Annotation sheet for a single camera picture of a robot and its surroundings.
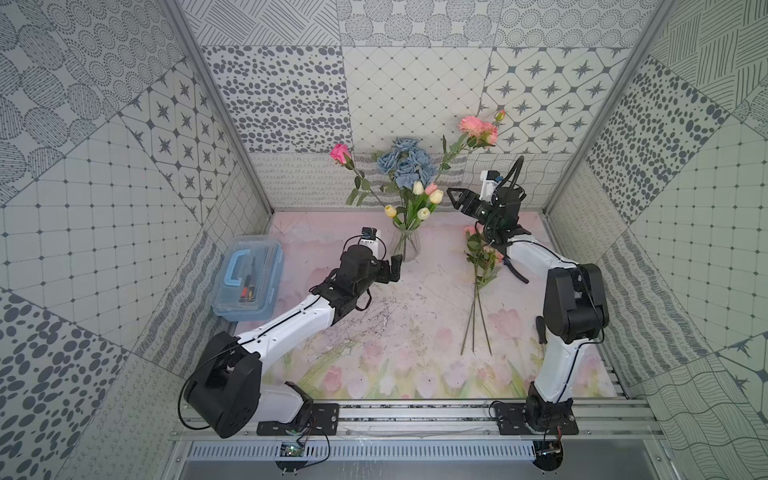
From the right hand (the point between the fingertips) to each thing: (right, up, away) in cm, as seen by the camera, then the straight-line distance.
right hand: (453, 195), depth 92 cm
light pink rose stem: (+12, -21, +9) cm, 26 cm away
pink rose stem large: (+11, -32, +6) cm, 34 cm away
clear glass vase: (-14, -15, +9) cm, 23 cm away
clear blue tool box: (-64, -27, -1) cm, 69 cm away
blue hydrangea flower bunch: (-14, +8, -5) cm, 17 cm away
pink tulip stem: (-8, +1, -4) cm, 9 cm away
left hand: (-17, -19, -11) cm, 28 cm away
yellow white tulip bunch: (-10, -3, +1) cm, 10 cm away
